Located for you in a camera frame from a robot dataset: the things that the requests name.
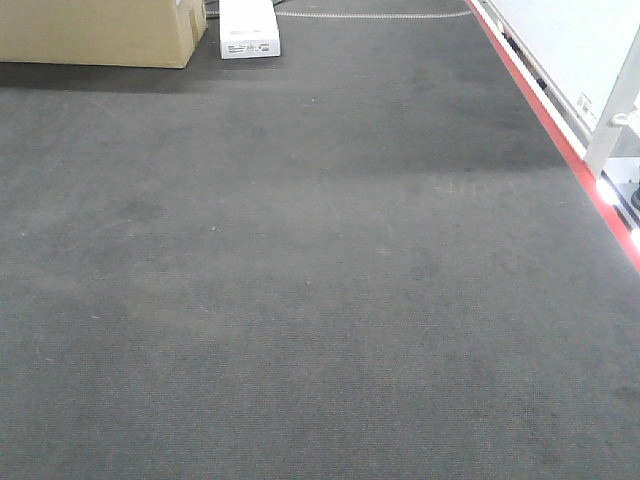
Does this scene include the white flat box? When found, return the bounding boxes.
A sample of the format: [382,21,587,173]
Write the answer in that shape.
[219,0,282,61]

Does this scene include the large brown cardboard box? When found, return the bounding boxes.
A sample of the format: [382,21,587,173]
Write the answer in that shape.
[0,0,209,70]

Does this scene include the whiteboard with white post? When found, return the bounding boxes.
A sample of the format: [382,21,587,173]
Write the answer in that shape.
[487,0,640,176]

